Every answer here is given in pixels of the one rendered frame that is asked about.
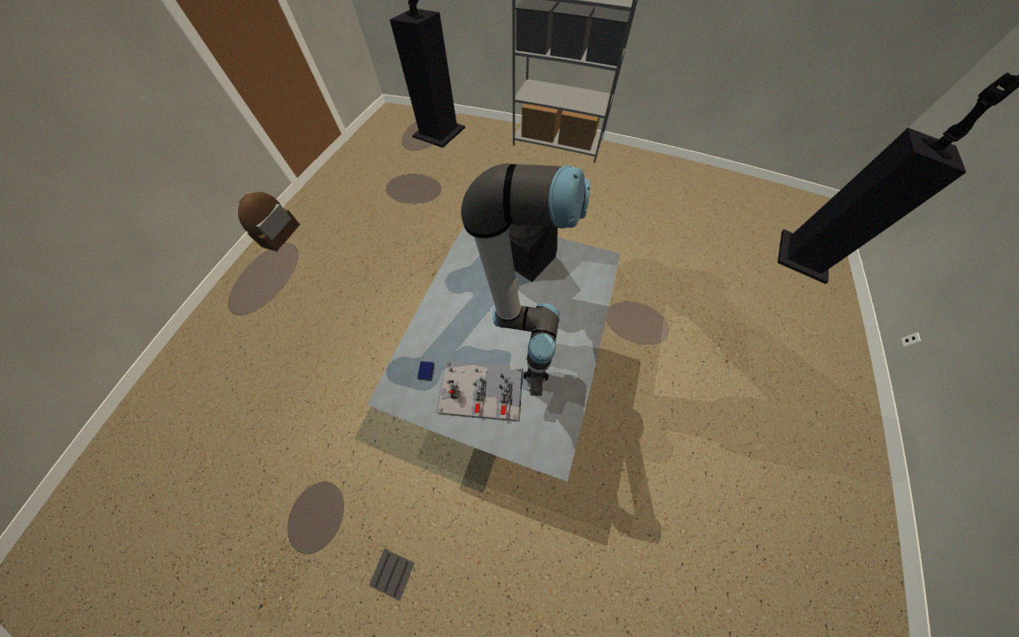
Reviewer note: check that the beige flat plate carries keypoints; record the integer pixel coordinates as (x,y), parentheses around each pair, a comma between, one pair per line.
(491,406)

